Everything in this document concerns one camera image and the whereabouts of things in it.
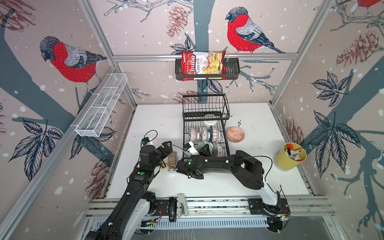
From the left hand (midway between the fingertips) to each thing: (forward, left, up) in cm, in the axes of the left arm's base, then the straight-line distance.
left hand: (166, 145), depth 81 cm
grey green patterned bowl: (-2, -29, -2) cm, 29 cm away
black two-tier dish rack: (+24, -16, +6) cm, 29 cm away
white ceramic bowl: (+20, -25, -7) cm, 33 cm away
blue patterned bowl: (+9, -28, -3) cm, 29 cm away
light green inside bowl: (+3, -20, -3) cm, 20 cm away
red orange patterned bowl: (+15, -44, -13) cm, 48 cm away
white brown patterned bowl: (+10, -22, -3) cm, 24 cm away
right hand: (-1, -22, -5) cm, 23 cm away
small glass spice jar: (-5, -3, -9) cm, 11 cm away
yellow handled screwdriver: (-7, +3, -12) cm, 14 cm away
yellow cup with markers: (-4, -70, -6) cm, 71 cm away
